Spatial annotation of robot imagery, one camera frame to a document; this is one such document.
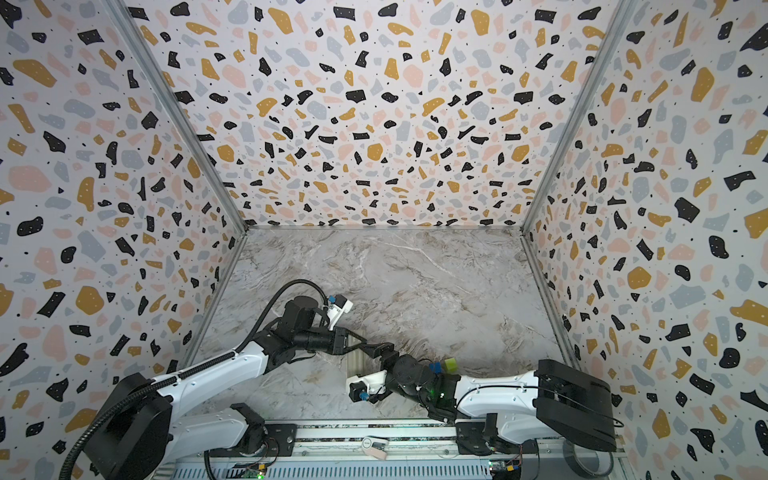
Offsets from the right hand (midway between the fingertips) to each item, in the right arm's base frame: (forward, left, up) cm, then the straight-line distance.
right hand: (359, 351), depth 74 cm
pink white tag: (-19, -5, -12) cm, 23 cm away
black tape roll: (-21, -55, -14) cm, 60 cm away
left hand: (+3, -1, -1) cm, 3 cm away
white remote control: (-1, 0, -4) cm, 4 cm away
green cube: (+2, -24, -13) cm, 28 cm away
